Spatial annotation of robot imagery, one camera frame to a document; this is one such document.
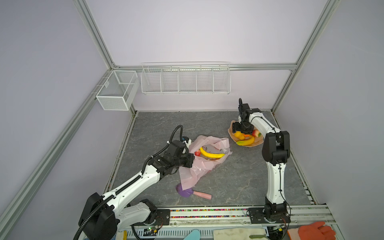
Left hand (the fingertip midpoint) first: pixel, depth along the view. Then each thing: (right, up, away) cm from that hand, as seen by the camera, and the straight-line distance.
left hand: (194, 159), depth 79 cm
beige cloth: (+21, -33, -9) cm, 40 cm away
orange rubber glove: (+57, -31, -11) cm, 65 cm away
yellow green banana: (+10, -1, +14) cm, 17 cm away
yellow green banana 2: (+31, +7, +16) cm, 35 cm away
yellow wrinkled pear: (+29, +12, +21) cm, 38 cm away
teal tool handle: (0, -33, -10) cm, 34 cm away
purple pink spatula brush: (-3, -18, +2) cm, 18 cm away
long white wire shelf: (-6, +50, +19) cm, 54 cm away
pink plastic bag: (+8, +2, +20) cm, 22 cm away
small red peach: (+2, +1, +13) cm, 13 cm away
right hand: (+31, +13, +23) cm, 41 cm away
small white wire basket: (-51, +41, +19) cm, 68 cm away
